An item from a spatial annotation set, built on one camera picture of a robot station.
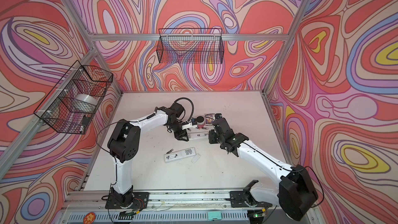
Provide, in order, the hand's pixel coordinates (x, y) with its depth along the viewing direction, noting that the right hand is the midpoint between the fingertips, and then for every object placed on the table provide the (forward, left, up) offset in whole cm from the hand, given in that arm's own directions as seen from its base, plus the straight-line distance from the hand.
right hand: (213, 136), depth 84 cm
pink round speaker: (+14, +7, -5) cm, 17 cm away
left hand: (+6, +15, -7) cm, 17 cm away
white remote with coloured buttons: (+5, +9, -7) cm, 13 cm away
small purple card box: (+18, +1, -8) cm, 20 cm away
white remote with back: (-6, +19, -8) cm, 22 cm away
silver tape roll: (+6, +60, +24) cm, 64 cm away
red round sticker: (-34, +59, -9) cm, 69 cm away
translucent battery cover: (-8, +10, -10) cm, 16 cm away
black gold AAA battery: (-4, +25, -9) cm, 27 cm away
